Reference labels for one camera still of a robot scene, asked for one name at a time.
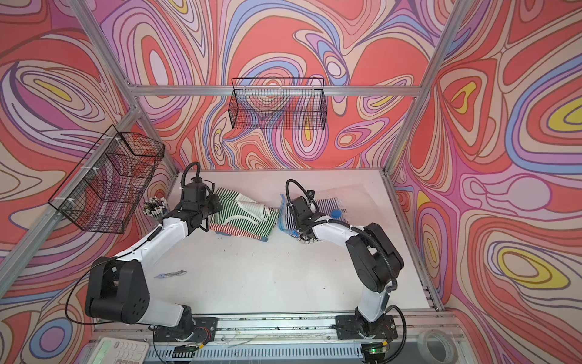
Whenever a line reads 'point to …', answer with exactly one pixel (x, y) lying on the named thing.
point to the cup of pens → (155, 207)
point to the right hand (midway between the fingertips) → (308, 219)
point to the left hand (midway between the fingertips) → (220, 199)
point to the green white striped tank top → (234, 211)
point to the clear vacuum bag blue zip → (355, 203)
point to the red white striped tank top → (232, 230)
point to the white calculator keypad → (111, 350)
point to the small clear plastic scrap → (178, 273)
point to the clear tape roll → (452, 353)
